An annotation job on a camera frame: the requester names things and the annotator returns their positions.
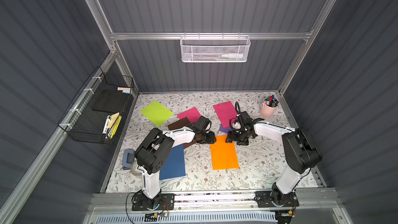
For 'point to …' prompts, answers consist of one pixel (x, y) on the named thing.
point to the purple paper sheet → (226, 129)
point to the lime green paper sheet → (156, 113)
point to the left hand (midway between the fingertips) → (213, 140)
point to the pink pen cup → (268, 108)
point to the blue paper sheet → (174, 166)
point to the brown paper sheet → (183, 122)
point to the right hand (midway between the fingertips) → (233, 141)
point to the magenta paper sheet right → (225, 112)
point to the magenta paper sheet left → (193, 115)
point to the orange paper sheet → (224, 154)
